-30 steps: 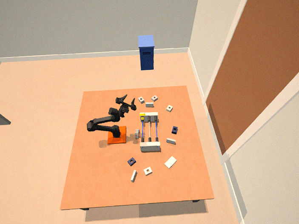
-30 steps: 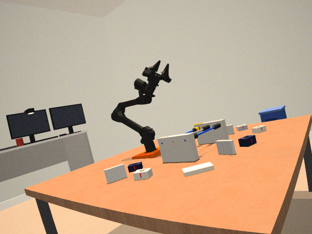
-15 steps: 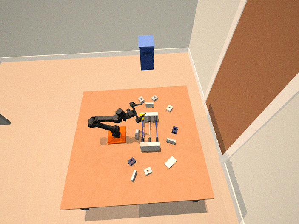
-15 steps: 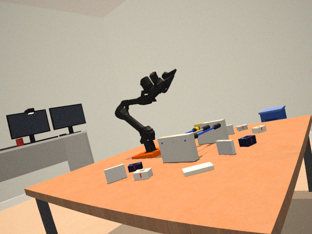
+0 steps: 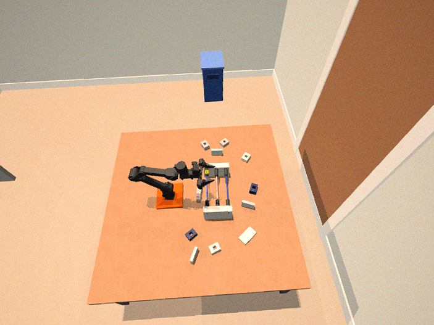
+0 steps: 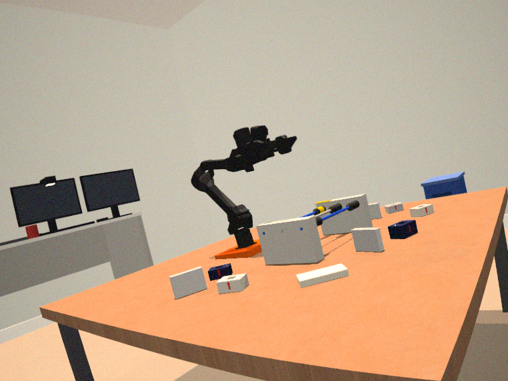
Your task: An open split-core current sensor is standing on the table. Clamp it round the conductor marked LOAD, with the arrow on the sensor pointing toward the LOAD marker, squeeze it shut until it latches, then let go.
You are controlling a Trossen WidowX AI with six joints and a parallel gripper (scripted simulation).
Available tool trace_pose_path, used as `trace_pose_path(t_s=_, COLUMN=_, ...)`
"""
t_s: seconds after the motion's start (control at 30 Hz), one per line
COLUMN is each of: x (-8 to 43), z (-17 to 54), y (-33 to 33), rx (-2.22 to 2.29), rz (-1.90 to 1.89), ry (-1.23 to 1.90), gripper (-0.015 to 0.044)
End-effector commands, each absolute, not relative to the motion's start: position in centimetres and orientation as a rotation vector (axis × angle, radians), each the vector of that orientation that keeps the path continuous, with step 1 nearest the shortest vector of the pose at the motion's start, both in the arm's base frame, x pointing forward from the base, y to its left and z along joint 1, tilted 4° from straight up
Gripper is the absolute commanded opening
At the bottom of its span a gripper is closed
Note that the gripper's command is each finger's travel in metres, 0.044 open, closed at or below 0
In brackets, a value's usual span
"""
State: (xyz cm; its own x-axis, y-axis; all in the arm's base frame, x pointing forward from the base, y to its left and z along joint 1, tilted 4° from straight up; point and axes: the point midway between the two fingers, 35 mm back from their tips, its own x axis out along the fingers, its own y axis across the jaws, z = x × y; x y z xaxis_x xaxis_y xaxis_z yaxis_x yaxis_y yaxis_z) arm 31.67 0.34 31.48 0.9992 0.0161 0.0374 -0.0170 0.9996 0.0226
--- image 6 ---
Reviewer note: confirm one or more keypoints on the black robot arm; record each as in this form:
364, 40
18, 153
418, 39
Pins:
238, 216

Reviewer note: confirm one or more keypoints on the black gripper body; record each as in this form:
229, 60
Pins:
253, 154

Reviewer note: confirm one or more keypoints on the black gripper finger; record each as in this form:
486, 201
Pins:
264, 148
288, 142

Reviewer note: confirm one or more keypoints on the white box with red arrow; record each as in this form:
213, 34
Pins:
232, 283

